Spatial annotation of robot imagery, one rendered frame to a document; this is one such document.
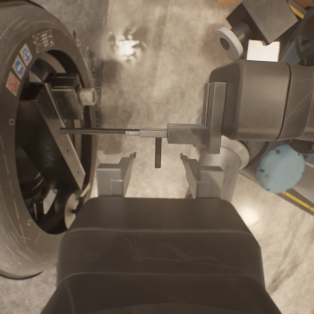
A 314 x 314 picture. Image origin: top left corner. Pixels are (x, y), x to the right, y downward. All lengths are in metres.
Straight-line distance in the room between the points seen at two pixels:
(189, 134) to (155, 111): 1.11
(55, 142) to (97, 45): 0.81
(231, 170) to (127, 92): 0.85
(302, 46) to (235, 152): 0.53
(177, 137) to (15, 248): 0.44
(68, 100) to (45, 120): 0.08
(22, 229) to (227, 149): 0.50
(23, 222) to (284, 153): 0.66
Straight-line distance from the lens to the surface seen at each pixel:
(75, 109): 0.60
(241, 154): 0.60
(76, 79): 0.60
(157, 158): 0.16
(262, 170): 0.68
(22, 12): 0.59
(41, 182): 0.86
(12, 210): 0.50
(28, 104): 0.53
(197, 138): 0.15
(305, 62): 0.20
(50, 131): 0.58
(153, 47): 1.28
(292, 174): 0.73
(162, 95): 1.26
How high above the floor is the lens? 1.26
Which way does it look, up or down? 73 degrees down
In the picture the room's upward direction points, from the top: 179 degrees clockwise
